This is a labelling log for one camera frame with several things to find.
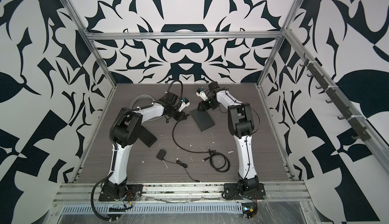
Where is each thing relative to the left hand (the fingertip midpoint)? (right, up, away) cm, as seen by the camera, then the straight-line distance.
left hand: (186, 114), depth 101 cm
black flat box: (-22, -13, -12) cm, 28 cm away
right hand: (+11, +6, +3) cm, 12 cm away
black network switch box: (+11, -4, +1) cm, 12 cm away
